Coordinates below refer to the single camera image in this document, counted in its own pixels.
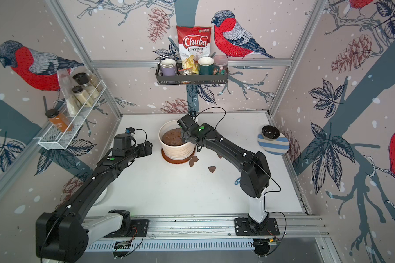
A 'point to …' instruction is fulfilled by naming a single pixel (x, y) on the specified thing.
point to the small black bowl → (270, 132)
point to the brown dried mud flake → (212, 169)
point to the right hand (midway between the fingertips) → (193, 132)
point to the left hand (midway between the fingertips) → (146, 141)
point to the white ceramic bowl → (101, 196)
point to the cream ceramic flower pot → (173, 143)
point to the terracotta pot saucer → (178, 161)
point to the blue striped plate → (278, 146)
